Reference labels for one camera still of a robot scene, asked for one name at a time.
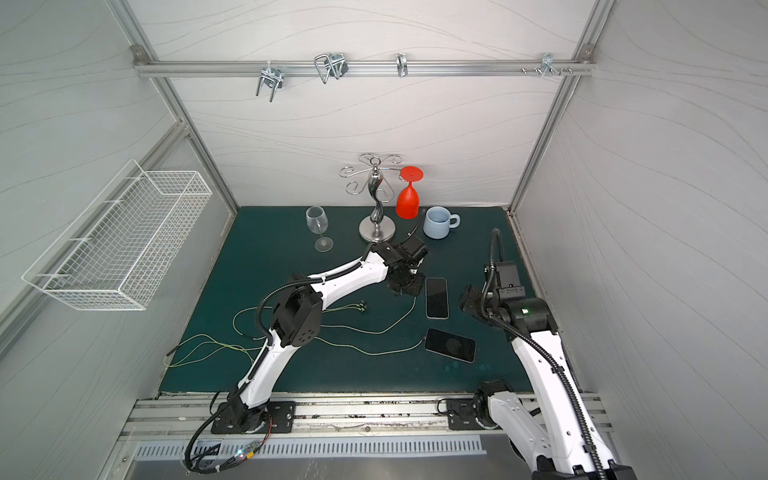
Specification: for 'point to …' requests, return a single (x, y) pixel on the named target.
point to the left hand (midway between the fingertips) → (416, 291)
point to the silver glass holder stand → (377, 227)
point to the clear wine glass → (317, 222)
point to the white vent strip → (233, 453)
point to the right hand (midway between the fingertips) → (472, 300)
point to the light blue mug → (439, 221)
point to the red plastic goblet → (408, 200)
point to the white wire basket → (114, 255)
